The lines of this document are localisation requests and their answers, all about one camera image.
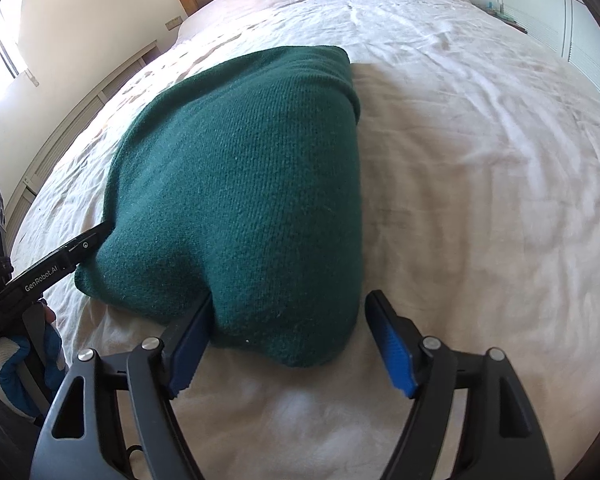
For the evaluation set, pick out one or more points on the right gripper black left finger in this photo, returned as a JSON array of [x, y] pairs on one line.
[[111, 409]]

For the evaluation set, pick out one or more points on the dark green knit sweater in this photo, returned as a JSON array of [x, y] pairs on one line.
[[242, 182]]

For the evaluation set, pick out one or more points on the blue white gloved hand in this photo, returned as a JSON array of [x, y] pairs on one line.
[[32, 364]]

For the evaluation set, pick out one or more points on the low white radiator cabinet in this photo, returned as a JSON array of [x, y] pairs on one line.
[[66, 133]]

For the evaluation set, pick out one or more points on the bright window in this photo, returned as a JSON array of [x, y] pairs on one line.
[[0, 50]]

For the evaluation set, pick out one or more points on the white bed sheet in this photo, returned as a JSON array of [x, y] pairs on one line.
[[480, 166]]

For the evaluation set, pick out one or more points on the wooden nightstand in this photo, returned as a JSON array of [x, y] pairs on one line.
[[508, 20]]

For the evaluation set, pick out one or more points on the white louvered wardrobe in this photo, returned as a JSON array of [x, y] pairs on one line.
[[565, 26]]

